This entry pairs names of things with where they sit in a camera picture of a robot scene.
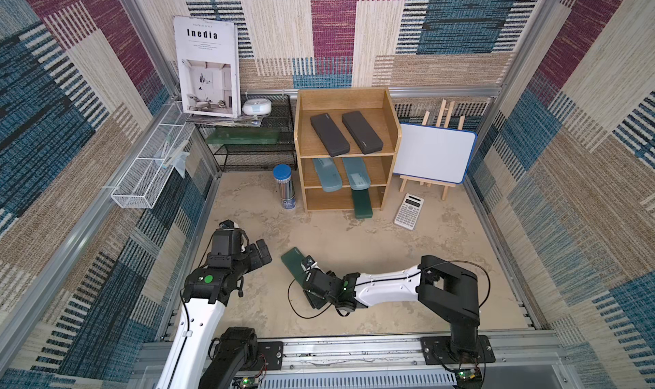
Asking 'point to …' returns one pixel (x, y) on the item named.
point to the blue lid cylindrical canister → (282, 174)
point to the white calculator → (409, 211)
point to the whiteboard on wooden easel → (433, 156)
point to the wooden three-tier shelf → (347, 140)
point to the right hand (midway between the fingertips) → (312, 287)
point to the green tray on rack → (244, 136)
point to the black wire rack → (263, 157)
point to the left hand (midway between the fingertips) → (253, 251)
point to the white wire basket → (143, 182)
